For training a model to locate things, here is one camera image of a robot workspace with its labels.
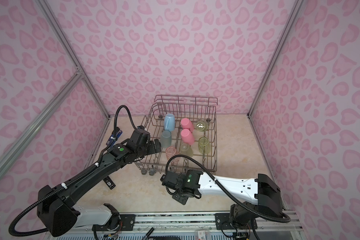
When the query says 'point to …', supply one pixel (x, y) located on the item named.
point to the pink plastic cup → (186, 124)
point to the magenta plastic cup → (187, 136)
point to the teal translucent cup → (166, 138)
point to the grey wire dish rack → (195, 109)
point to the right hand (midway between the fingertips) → (180, 194)
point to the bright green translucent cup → (204, 146)
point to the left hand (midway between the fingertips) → (155, 143)
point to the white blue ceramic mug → (169, 122)
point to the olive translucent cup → (186, 150)
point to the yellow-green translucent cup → (201, 126)
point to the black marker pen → (148, 234)
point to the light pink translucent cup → (170, 152)
